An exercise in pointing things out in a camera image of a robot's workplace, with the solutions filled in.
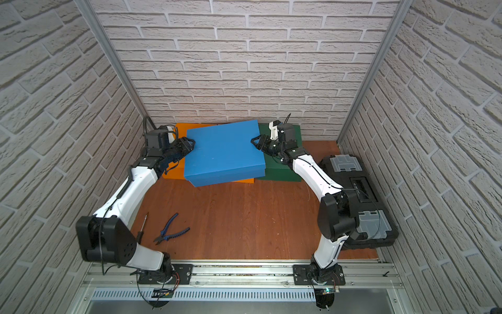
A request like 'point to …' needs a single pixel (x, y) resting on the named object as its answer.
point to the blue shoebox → (224, 153)
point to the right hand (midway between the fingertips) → (256, 143)
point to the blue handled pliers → (163, 237)
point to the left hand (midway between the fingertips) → (197, 139)
